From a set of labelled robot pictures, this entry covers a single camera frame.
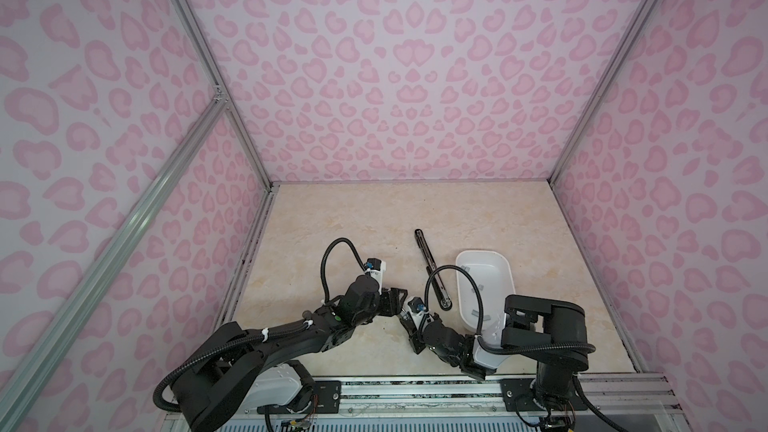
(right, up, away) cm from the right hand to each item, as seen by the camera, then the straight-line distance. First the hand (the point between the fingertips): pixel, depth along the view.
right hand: (404, 319), depth 86 cm
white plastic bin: (+29, +11, +9) cm, 32 cm away
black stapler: (+12, +5, +2) cm, 13 cm away
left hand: (0, +9, -3) cm, 10 cm away
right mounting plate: (+27, -14, -13) cm, 33 cm away
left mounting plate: (-19, -15, -13) cm, 27 cm away
